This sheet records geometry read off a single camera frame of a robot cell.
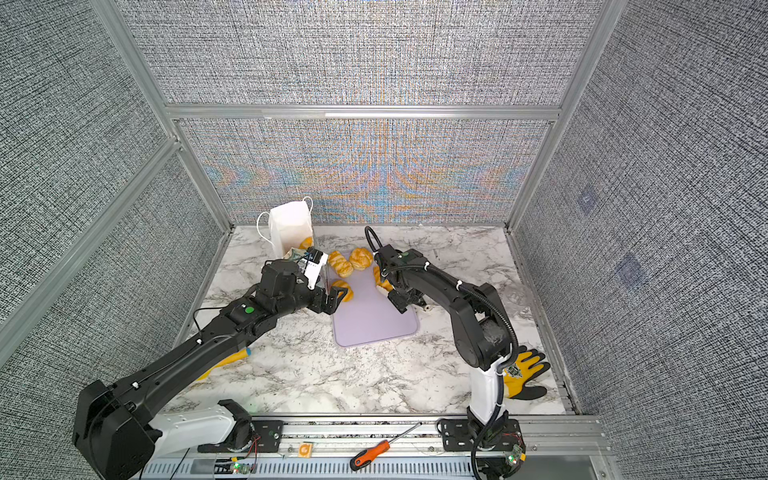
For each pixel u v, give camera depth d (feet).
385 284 3.18
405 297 2.67
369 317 3.12
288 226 3.10
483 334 1.66
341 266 3.35
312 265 2.21
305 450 2.32
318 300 2.24
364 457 2.26
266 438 2.39
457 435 2.40
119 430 1.24
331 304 2.26
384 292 3.06
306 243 3.32
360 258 3.46
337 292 2.27
